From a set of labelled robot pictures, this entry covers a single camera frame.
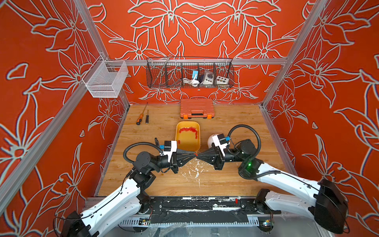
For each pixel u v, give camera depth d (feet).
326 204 1.28
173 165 1.75
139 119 3.50
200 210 2.39
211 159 1.90
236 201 2.48
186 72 3.30
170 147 1.65
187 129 3.40
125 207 1.87
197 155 1.90
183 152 1.87
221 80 3.09
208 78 2.97
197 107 3.69
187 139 3.23
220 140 1.72
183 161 1.90
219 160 1.83
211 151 1.88
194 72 2.74
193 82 2.79
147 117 3.62
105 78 3.08
